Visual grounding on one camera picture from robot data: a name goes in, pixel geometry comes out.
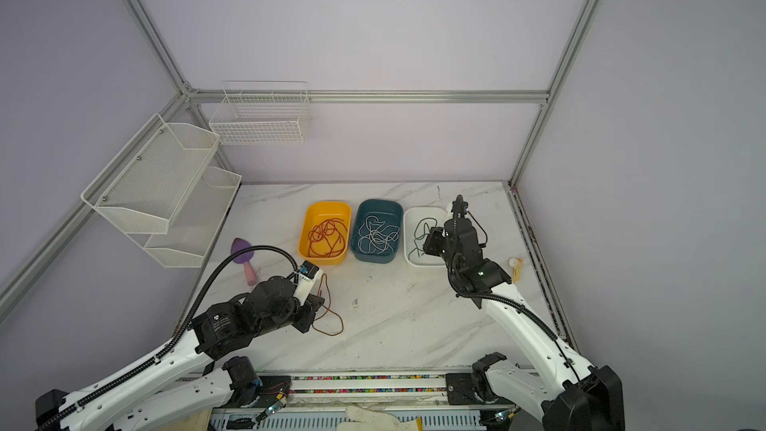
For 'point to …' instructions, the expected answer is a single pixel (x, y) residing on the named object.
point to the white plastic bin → (411, 215)
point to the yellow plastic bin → (317, 212)
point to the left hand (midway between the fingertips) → (319, 303)
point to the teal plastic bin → (388, 211)
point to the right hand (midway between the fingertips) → (429, 227)
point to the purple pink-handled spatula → (237, 245)
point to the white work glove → (368, 419)
